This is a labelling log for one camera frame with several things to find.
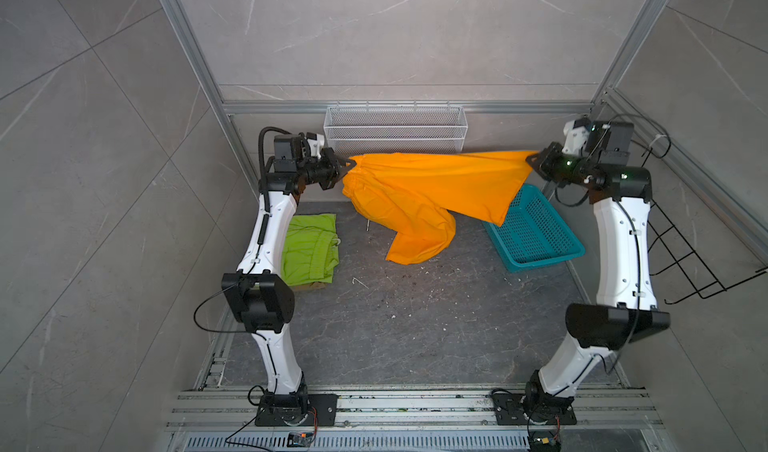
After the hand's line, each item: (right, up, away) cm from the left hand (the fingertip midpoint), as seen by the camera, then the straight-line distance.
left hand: (355, 157), depth 78 cm
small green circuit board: (-12, -70, -7) cm, 71 cm away
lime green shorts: (-17, -26, +20) cm, 37 cm away
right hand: (+43, -1, -5) cm, 43 cm away
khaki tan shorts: (-15, -38, +17) cm, 44 cm away
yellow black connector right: (+46, -70, -8) cm, 85 cm away
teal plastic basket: (+64, -21, +33) cm, 74 cm away
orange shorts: (+19, -8, +13) cm, 24 cm away
